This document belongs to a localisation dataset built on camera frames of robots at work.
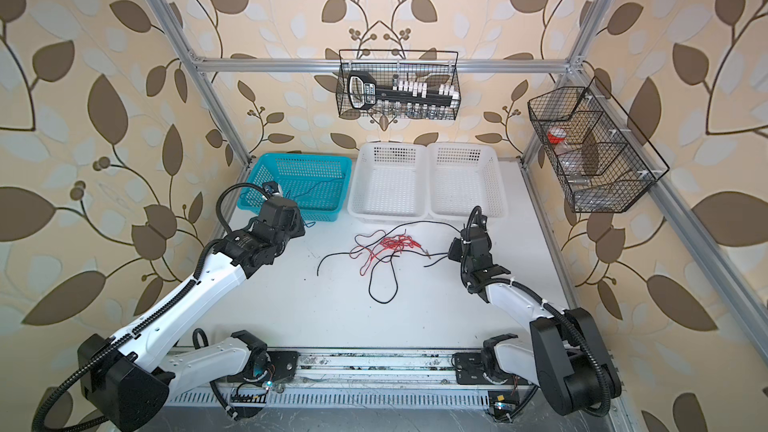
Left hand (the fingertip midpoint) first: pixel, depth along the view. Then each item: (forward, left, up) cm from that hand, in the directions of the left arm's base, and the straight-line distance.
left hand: (293, 213), depth 79 cm
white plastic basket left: (+29, -24, -22) cm, 44 cm away
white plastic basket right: (+34, -52, -21) cm, 66 cm away
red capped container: (+20, -71, +12) cm, 74 cm away
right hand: (+1, -48, -15) cm, 50 cm away
